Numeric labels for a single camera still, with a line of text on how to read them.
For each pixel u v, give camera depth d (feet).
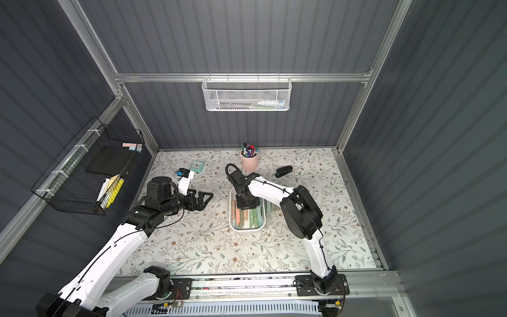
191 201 2.15
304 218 1.75
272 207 3.11
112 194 2.23
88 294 1.29
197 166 3.58
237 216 2.99
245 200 2.62
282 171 3.52
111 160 2.54
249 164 3.54
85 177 2.37
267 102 2.96
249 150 3.35
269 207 3.10
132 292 1.77
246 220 2.99
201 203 2.22
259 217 2.97
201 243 2.79
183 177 2.17
